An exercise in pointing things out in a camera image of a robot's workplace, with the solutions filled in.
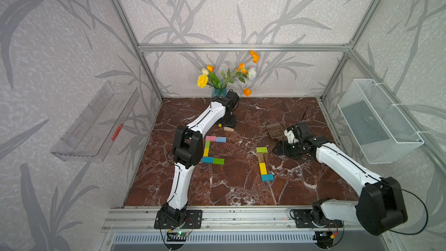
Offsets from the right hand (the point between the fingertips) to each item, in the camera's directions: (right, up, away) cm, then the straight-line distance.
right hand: (278, 150), depth 85 cm
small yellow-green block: (-37, -3, +9) cm, 39 cm away
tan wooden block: (-25, +10, +5) cm, 27 cm away
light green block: (-37, +1, +12) cm, 39 cm away
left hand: (-25, +13, +10) cm, 30 cm away
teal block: (-36, -6, +6) cm, 37 cm away
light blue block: (-29, +3, +14) cm, 33 cm away
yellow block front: (-7, -10, +3) cm, 13 cm away
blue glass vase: (-29, +31, +17) cm, 46 cm away
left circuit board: (-45, -33, -13) cm, 57 cm away
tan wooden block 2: (-8, -5, +6) cm, 11 cm away
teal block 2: (-5, -13, 0) cm, 14 cm away
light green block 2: (-6, -2, +11) cm, 12 cm away
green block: (-30, -7, +7) cm, 32 cm away
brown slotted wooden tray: (+4, +8, +19) cm, 21 cm away
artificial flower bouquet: (-37, +40, +14) cm, 56 cm away
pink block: (-35, +4, +14) cm, 38 cm away
